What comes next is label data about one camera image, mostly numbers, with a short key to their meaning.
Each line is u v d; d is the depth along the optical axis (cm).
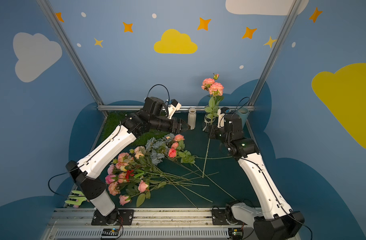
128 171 84
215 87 72
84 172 42
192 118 101
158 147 86
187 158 93
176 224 73
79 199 78
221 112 64
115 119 115
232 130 52
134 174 84
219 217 75
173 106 63
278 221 36
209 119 101
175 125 60
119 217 73
